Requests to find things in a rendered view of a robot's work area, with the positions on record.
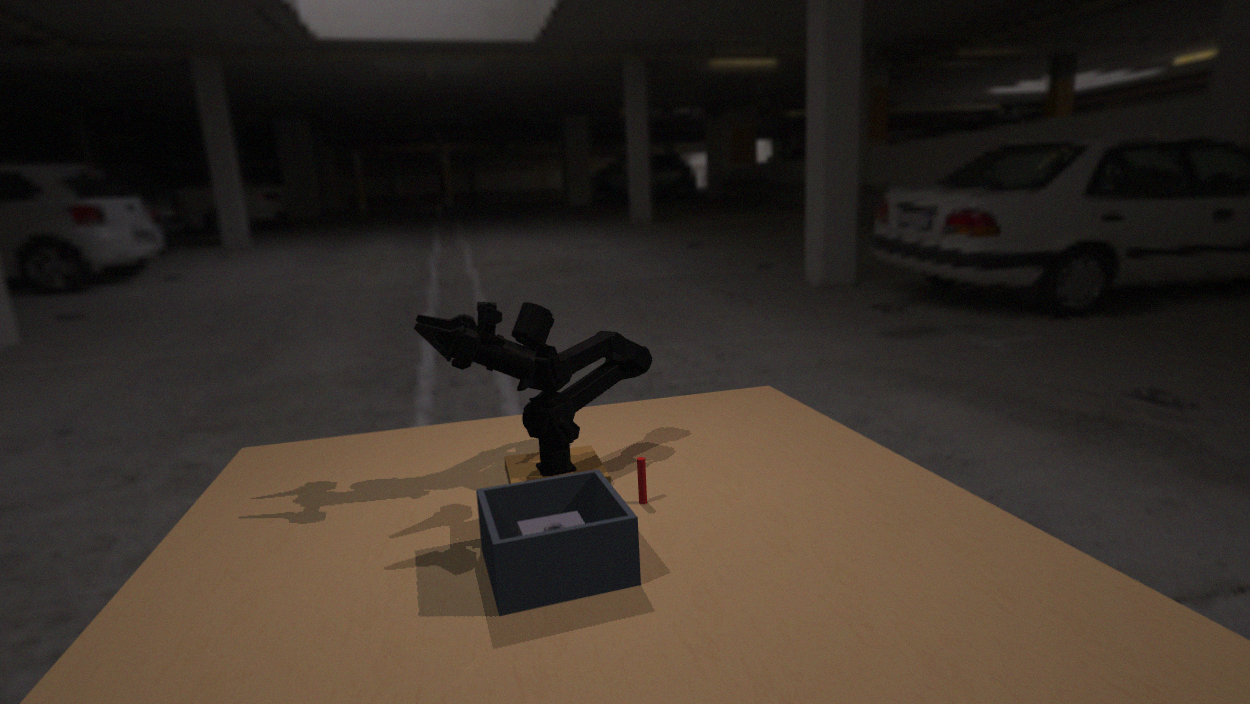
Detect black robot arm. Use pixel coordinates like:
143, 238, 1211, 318
474, 303, 653, 476

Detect dark red peg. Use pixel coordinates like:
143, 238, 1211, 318
638, 456, 648, 504

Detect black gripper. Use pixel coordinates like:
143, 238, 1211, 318
414, 314, 510, 371

